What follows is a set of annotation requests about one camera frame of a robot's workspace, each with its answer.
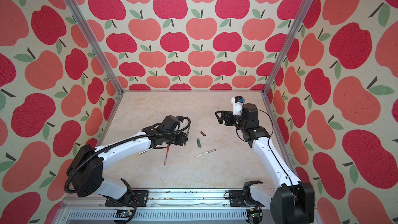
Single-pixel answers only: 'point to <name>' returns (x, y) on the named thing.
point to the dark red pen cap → (202, 133)
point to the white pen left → (149, 149)
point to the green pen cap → (199, 143)
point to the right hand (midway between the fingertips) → (223, 116)
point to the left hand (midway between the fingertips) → (188, 143)
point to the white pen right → (205, 153)
